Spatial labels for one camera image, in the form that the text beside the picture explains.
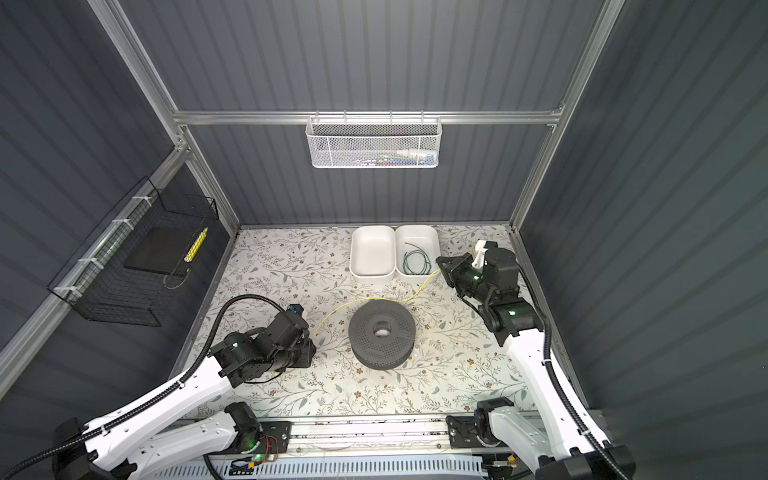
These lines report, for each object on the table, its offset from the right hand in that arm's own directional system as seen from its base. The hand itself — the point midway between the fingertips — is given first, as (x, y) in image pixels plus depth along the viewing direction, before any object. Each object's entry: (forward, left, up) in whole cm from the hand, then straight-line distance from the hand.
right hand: (439, 259), depth 71 cm
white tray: (+25, +19, -27) cm, 42 cm away
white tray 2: (+33, -1, -28) cm, 44 cm away
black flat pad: (+4, +70, +1) cm, 71 cm away
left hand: (-15, +32, -19) cm, 40 cm away
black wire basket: (-9, +75, +5) cm, 76 cm away
